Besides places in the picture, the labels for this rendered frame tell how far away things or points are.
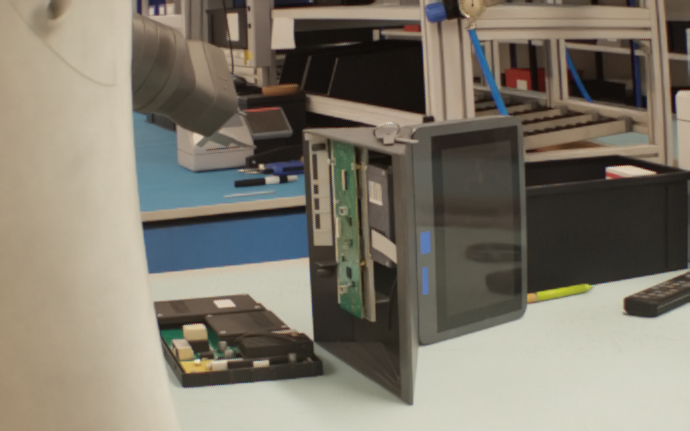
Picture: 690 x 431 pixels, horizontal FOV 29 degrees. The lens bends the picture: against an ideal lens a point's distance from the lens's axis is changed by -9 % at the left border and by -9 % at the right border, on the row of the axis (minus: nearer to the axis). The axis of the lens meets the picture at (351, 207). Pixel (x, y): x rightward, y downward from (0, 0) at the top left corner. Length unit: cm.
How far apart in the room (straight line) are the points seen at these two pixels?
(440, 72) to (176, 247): 63
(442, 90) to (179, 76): 178
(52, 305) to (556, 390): 72
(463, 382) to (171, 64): 38
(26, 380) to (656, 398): 70
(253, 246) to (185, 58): 174
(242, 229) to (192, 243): 11
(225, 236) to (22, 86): 234
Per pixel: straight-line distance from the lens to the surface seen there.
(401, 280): 115
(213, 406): 119
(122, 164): 54
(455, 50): 286
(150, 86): 111
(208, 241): 282
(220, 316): 142
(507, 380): 123
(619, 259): 161
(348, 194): 128
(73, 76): 50
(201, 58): 116
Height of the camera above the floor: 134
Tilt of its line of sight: 9 degrees down
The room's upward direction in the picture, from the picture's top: 3 degrees counter-clockwise
